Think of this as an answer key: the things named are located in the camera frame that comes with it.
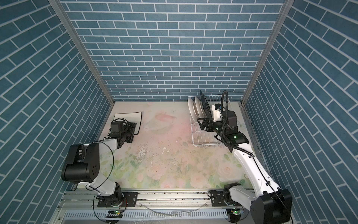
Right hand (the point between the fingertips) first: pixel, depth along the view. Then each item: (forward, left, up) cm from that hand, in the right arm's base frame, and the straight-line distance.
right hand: (205, 120), depth 77 cm
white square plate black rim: (+17, +55, -24) cm, 63 cm away
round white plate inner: (+20, +3, -11) cm, 23 cm away
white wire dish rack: (-12, +3, +2) cm, 13 cm away
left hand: (+5, +44, -18) cm, 48 cm away
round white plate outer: (+25, +9, -10) cm, 29 cm away
